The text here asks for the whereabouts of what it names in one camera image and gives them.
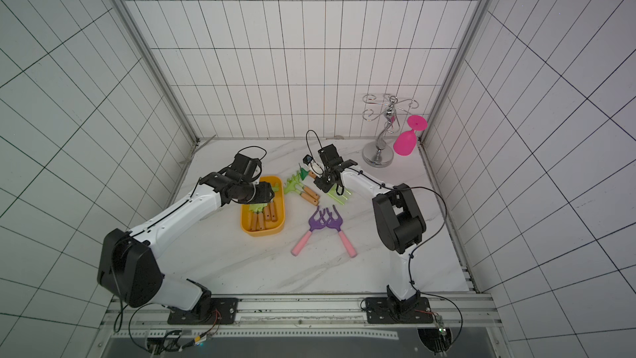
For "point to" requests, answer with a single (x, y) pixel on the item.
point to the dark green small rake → (303, 172)
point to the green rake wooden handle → (254, 221)
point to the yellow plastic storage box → (271, 227)
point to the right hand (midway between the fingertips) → (314, 178)
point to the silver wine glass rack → (377, 153)
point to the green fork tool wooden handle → (339, 198)
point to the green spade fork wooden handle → (261, 220)
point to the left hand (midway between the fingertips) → (264, 199)
